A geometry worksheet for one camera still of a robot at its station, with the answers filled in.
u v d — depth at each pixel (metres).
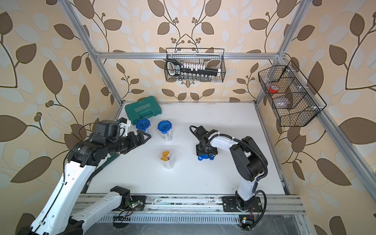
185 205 0.75
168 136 0.95
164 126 0.91
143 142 0.59
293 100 0.82
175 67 0.84
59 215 0.37
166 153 0.81
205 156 0.91
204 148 0.68
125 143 0.56
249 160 0.48
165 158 0.79
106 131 0.48
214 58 0.91
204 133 0.72
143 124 0.94
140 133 0.60
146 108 1.12
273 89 0.81
